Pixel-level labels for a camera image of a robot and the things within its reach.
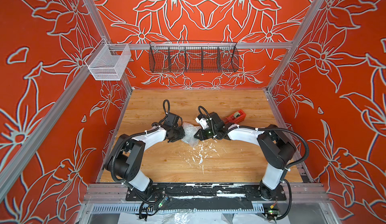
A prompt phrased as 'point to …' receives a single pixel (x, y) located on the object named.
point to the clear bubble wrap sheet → (189, 132)
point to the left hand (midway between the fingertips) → (184, 134)
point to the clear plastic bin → (108, 62)
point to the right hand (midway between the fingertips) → (194, 133)
